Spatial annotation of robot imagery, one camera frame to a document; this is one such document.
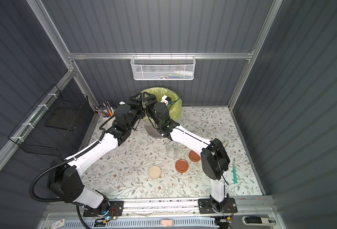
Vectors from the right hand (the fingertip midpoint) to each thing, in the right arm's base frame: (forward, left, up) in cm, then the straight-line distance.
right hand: (144, 95), depth 74 cm
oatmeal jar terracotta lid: (-12, -14, -37) cm, 41 cm away
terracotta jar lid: (-17, -28, -37) cm, 50 cm away
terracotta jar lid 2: (-22, -21, -38) cm, 49 cm away
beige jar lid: (-27, -4, -37) cm, 46 cm away
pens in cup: (+15, +34, -27) cm, 46 cm away
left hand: (-2, -2, 0) cm, 2 cm away
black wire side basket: (-12, +48, -10) cm, 51 cm away
